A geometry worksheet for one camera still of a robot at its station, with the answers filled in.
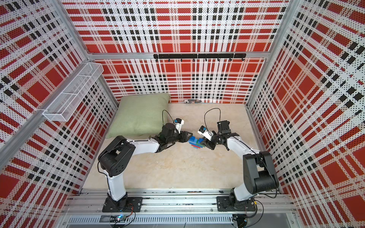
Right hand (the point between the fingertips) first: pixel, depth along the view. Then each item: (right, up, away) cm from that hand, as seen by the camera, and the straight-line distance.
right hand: (205, 139), depth 90 cm
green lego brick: (-4, -4, -1) cm, 5 cm away
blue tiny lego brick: (-3, 0, -1) cm, 4 cm away
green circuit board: (-45, -36, -20) cm, 61 cm away
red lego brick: (-6, -6, +4) cm, 9 cm away
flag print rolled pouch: (-8, +28, +32) cm, 43 cm away
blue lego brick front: (-8, 0, 0) cm, 8 cm away
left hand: (-9, +3, +3) cm, 10 cm away
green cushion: (-45, +15, +8) cm, 48 cm away
